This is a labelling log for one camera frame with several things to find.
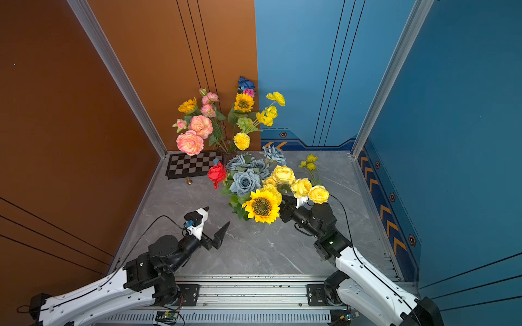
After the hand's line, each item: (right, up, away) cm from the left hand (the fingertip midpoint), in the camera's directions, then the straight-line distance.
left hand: (218, 214), depth 68 cm
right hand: (+19, +6, +2) cm, 20 cm away
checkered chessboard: (-29, +17, +41) cm, 53 cm away
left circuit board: (-19, -37, +3) cm, 42 cm away
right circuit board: (+42, -36, +1) cm, 56 cm away
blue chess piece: (-11, +20, +37) cm, 43 cm away
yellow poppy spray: (+40, +18, +44) cm, 62 cm away
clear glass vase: (+11, -10, +21) cm, 26 cm away
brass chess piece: (-25, +9, +37) cm, 45 cm away
